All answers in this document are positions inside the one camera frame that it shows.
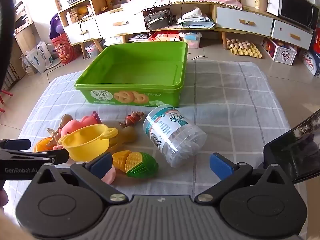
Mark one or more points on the white plastic crate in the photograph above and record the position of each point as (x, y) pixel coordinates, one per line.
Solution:
(281, 52)

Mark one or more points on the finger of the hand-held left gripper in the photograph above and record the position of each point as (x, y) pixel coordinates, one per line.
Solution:
(17, 144)
(57, 155)

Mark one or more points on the black microwave oven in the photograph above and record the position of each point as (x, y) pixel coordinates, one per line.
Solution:
(298, 8)

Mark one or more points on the white plastic bag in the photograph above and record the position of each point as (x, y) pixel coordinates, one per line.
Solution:
(38, 57)

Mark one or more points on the printed cardboard box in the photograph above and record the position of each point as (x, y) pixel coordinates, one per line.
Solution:
(311, 63)

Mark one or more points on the grey cabinet drawer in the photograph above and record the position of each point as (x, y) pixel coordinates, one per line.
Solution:
(291, 33)
(243, 21)

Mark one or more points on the white cabinet drawer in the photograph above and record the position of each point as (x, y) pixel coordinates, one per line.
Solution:
(120, 25)
(80, 33)

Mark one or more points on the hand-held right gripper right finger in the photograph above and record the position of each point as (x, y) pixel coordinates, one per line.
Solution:
(220, 166)

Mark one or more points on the purple bag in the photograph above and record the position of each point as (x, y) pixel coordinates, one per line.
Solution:
(56, 26)

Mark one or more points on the person's left hand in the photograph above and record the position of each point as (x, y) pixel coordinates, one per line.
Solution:
(3, 197)

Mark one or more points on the black bag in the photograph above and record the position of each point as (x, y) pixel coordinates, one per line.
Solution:
(158, 20)

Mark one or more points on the red plastic chair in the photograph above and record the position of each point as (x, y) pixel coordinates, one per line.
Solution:
(3, 100)

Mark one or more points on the pile of papers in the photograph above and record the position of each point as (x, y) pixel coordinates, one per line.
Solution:
(196, 18)

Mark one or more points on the pink round toy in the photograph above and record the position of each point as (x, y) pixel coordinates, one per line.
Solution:
(75, 126)

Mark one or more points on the green plastic cookie box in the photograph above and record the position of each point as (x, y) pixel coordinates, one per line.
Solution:
(130, 75)

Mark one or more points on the pink toy block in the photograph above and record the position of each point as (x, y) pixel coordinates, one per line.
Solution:
(110, 176)

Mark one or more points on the olive toy hand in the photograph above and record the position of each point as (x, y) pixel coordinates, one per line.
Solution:
(128, 135)

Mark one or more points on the brown toy figure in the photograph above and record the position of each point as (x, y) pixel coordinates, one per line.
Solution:
(131, 118)

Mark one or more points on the yellow toy pot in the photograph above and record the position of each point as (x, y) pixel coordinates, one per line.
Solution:
(85, 145)

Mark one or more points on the white wooden TV cabinet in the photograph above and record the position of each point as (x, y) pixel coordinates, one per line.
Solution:
(160, 17)

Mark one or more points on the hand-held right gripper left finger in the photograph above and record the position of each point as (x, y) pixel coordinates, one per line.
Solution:
(102, 163)

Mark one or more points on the brown toy gourd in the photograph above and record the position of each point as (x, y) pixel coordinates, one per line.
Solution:
(65, 120)

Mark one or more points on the toy corn cob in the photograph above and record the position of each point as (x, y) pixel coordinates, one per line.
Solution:
(137, 163)

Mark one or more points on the person's left forearm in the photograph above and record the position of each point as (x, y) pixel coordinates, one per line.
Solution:
(7, 227)

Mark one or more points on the orange toy bowl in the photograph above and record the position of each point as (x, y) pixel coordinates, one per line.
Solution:
(42, 145)

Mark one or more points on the pink tasselled cloth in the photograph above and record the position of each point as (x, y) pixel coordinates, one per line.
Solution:
(212, 0)

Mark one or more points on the beige toy skeleton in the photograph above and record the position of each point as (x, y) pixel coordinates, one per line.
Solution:
(51, 131)

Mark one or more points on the clear cotton swab jar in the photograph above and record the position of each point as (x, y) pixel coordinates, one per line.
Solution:
(170, 135)

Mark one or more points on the clear storage box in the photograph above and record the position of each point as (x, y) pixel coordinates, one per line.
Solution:
(191, 40)

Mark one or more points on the tray of eggs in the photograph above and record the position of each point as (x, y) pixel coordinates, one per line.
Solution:
(243, 48)

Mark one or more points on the red gift bag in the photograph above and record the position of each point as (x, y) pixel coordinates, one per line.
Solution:
(63, 48)

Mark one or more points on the grey checked tablecloth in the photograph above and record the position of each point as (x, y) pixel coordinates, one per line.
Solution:
(237, 105)

